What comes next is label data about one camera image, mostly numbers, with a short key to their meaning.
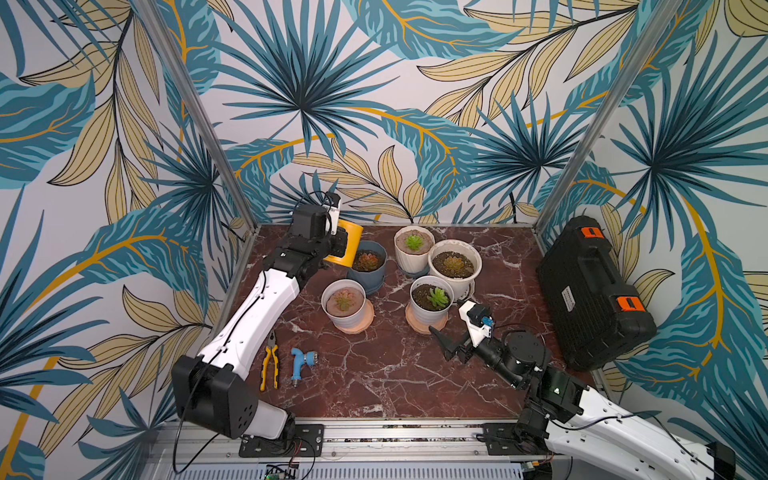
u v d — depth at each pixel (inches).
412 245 39.2
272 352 33.9
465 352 23.2
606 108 33.6
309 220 22.0
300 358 33.1
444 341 24.1
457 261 37.4
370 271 36.6
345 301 33.8
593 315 29.5
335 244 27.1
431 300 34.6
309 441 28.7
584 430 19.0
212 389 15.3
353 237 32.6
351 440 29.4
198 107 33.1
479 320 21.6
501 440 28.7
